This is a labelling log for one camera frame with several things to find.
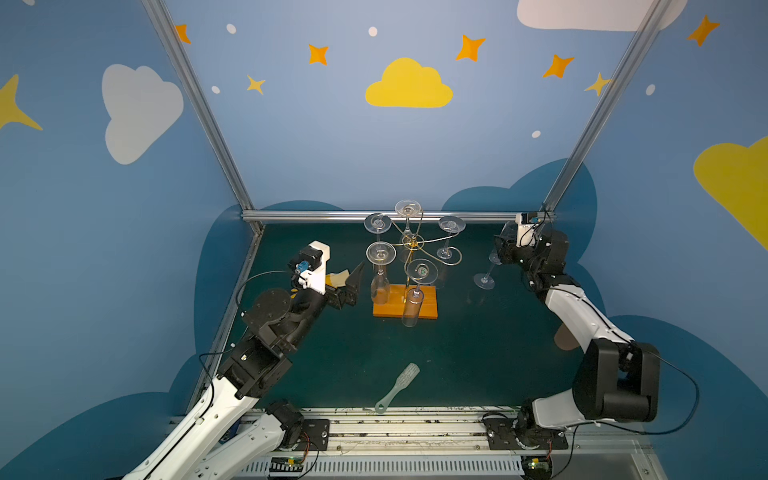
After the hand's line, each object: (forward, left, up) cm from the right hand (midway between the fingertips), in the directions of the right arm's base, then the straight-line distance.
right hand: (508, 233), depth 87 cm
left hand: (-25, +44, +18) cm, 54 cm away
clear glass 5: (-6, +19, +8) cm, 22 cm away
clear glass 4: (-9, +38, +10) cm, 40 cm away
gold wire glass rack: (-12, +28, +8) cm, 31 cm away
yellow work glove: (-3, +55, -26) cm, 60 cm away
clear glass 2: (-23, +27, +10) cm, 37 cm away
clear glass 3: (-18, +36, +10) cm, 42 cm away
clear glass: (-5, +4, -19) cm, 19 cm away
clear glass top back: (-2, +30, +10) cm, 32 cm away
